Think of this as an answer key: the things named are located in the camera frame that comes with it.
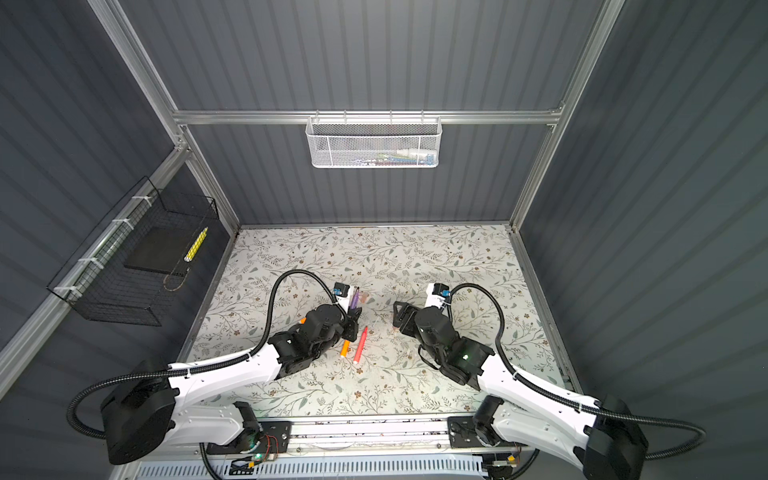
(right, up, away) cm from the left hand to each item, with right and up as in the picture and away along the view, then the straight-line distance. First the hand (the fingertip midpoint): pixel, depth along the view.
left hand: (360, 309), depth 81 cm
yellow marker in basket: (-43, +18, -4) cm, 47 cm away
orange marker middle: (-5, -12, +7) cm, 15 cm away
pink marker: (-1, -12, +7) cm, 14 cm away
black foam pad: (-49, +16, -7) cm, 52 cm away
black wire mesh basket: (-55, +10, -17) cm, 59 cm away
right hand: (+12, +1, -4) cm, 12 cm away
